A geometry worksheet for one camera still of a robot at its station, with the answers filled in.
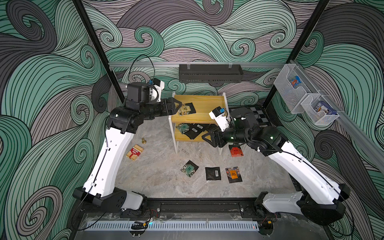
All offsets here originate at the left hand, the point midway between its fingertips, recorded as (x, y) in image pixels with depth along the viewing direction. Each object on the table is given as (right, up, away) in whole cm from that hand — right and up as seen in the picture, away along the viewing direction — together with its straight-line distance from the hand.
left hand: (177, 101), depth 62 cm
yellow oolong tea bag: (+3, -3, +11) cm, 12 cm away
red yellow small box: (-29, -29, +31) cm, 51 cm away
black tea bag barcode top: (+19, -39, +23) cm, 50 cm away
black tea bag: (+13, -13, +25) cm, 31 cm away
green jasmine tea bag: (+1, -13, +26) cm, 29 cm away
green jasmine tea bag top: (+5, -37, +26) cm, 46 cm away
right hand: (+14, -14, +2) cm, 20 cm away
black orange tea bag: (+31, -40, +23) cm, 56 cm away
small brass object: (-26, -22, +36) cm, 50 cm away
